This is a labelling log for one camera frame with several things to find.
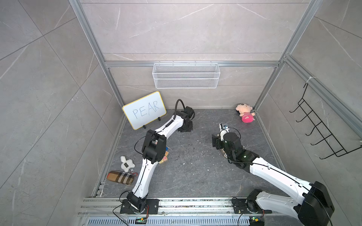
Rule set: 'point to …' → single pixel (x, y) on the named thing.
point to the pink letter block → (165, 158)
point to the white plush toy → (127, 164)
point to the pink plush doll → (247, 116)
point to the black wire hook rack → (337, 149)
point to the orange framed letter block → (166, 153)
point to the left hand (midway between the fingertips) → (190, 127)
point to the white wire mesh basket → (186, 76)
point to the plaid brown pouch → (120, 177)
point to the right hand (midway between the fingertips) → (220, 133)
